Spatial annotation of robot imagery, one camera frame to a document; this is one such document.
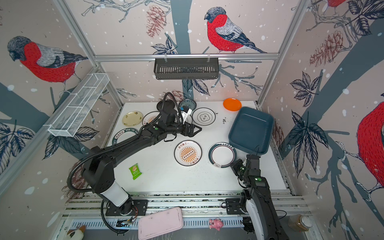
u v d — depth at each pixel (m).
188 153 0.93
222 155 0.93
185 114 0.74
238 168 0.74
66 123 0.71
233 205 0.74
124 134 1.03
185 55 0.96
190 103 1.22
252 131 1.02
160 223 0.69
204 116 1.12
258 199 0.53
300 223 0.62
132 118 1.13
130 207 0.70
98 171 0.44
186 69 1.07
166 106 1.25
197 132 0.74
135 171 0.85
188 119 0.73
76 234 0.65
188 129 0.71
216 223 0.67
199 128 0.76
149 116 1.11
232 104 1.21
